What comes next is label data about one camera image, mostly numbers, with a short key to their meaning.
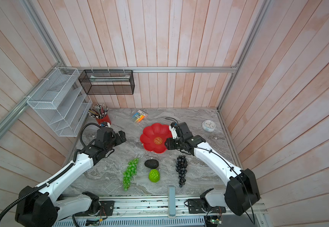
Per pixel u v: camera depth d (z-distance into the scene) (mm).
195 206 731
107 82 1044
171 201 750
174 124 746
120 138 748
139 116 1139
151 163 850
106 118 1036
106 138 633
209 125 1068
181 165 850
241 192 403
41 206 385
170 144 717
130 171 817
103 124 727
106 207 733
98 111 986
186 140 614
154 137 1015
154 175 786
